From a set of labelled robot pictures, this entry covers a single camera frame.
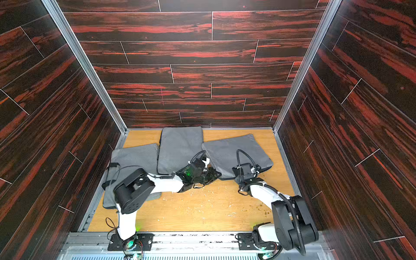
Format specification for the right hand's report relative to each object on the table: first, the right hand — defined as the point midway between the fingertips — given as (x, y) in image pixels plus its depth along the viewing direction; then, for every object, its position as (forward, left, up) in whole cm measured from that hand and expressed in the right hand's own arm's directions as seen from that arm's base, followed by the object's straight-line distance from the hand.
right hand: (245, 178), depth 93 cm
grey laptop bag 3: (+14, +12, +4) cm, 19 cm away
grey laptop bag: (+7, +73, +3) cm, 74 cm away
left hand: (-2, +13, +8) cm, 16 cm away
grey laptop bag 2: (+23, +43, -1) cm, 49 cm away
